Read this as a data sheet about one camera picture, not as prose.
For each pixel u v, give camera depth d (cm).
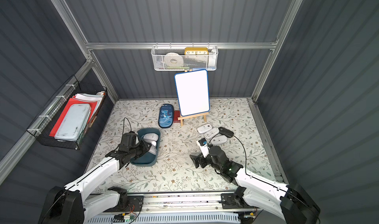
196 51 87
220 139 93
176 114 111
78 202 42
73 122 68
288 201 42
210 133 97
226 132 100
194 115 99
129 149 67
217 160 61
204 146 70
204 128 100
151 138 96
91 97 79
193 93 91
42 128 61
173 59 83
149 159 88
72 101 77
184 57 88
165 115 105
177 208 73
